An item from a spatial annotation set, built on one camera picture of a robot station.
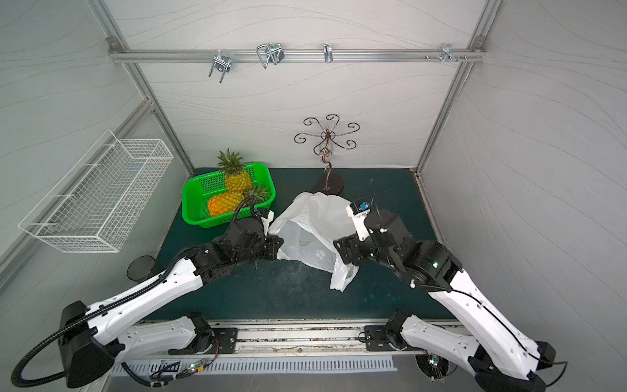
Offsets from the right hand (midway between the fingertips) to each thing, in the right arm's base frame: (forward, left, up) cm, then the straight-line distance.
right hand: (345, 236), depth 65 cm
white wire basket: (+5, +71, +4) cm, 72 cm away
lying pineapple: (+23, +48, -18) cm, 56 cm away
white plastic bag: (+7, +11, -7) cm, 15 cm away
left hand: (+2, +18, -10) cm, 21 cm away
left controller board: (-29, +42, -27) cm, 57 cm away
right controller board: (-25, -28, -32) cm, 49 cm away
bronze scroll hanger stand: (+41, +5, -25) cm, 48 cm away
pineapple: (+34, +44, -14) cm, 57 cm away
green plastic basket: (+31, +62, -21) cm, 73 cm away
